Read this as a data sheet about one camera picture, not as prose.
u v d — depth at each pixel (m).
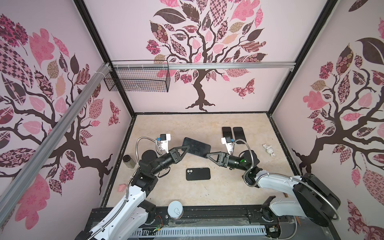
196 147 0.70
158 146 0.64
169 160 0.62
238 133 1.08
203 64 0.94
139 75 0.95
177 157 0.61
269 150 0.96
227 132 1.07
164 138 0.65
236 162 0.66
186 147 0.67
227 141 0.69
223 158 0.65
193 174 0.88
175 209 0.71
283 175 0.52
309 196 0.42
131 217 0.57
